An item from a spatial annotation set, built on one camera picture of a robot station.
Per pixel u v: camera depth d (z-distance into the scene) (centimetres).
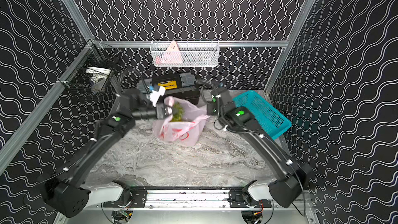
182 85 100
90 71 78
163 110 64
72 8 78
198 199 76
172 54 92
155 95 63
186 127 80
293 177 39
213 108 63
